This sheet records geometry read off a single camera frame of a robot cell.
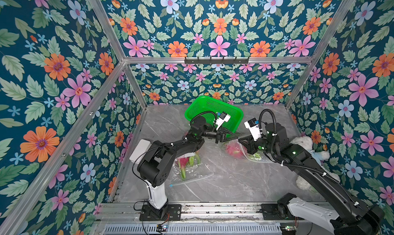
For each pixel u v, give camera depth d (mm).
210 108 1159
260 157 736
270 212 730
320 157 817
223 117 690
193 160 887
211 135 715
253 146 626
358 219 376
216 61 935
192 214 747
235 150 816
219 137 687
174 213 736
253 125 616
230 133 714
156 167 481
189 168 862
